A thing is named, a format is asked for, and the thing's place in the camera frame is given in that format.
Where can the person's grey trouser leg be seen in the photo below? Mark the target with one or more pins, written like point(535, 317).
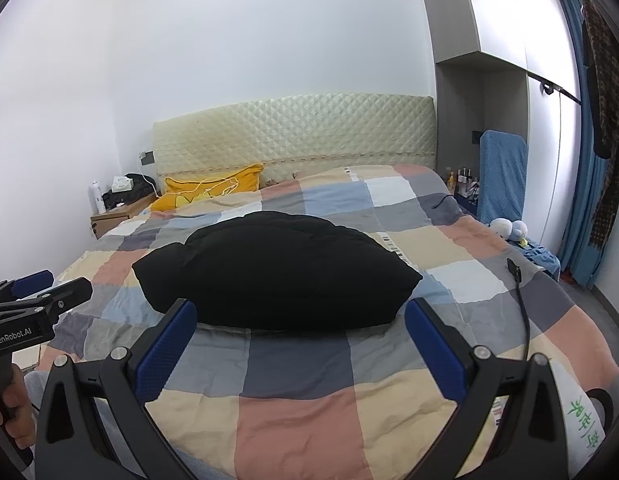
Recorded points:
point(31, 382)

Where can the checkered pastel blanket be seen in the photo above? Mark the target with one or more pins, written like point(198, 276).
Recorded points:
point(299, 430)

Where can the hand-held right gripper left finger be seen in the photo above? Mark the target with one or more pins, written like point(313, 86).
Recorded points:
point(164, 350)

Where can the black puffer jacket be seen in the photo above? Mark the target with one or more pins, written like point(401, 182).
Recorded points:
point(289, 270)

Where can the blue curtain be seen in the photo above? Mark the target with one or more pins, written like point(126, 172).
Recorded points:
point(574, 160)

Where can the white bottle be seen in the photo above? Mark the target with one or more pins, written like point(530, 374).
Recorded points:
point(97, 197)

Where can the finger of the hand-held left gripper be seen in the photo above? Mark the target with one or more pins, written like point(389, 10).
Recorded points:
point(69, 295)
point(31, 282)

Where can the yellow pillow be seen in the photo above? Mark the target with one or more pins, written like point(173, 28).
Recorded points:
point(189, 197)

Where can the white and blue plush toy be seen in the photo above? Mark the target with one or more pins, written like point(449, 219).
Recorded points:
point(509, 230)

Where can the wooden nightstand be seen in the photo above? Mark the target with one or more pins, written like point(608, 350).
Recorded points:
point(109, 220)

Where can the brown patterned hanging garment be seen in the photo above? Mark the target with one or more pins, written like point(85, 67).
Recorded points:
point(607, 195)

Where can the grey wall socket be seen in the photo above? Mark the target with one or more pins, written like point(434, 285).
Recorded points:
point(147, 157)

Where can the black bag with tissue box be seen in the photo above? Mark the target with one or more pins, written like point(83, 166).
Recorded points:
point(139, 186)

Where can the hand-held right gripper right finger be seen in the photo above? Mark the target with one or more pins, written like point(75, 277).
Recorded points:
point(434, 350)

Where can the cream quilted headboard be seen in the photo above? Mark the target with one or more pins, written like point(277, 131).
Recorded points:
point(299, 130)

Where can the white and grey wardrobe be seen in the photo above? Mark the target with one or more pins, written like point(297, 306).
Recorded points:
point(494, 5)

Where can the black round object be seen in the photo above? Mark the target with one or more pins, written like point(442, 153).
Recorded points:
point(607, 407)

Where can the person's left hand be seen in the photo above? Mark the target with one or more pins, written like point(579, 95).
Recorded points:
point(19, 410)

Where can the black hanging garment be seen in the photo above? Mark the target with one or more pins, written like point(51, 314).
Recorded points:
point(603, 135)

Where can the white bag with green print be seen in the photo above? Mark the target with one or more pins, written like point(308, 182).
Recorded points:
point(584, 410)

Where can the crumpled blue cloth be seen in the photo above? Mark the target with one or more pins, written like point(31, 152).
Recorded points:
point(542, 260)

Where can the black clothes rail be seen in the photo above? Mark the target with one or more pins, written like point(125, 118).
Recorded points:
point(554, 87)

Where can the group of cosmetic bottles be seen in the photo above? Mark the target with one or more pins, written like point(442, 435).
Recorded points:
point(462, 182)

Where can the white tissue box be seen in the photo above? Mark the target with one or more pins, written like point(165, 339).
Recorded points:
point(121, 184)

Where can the blue covered chair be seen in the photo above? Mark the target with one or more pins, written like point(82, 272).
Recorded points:
point(502, 175)

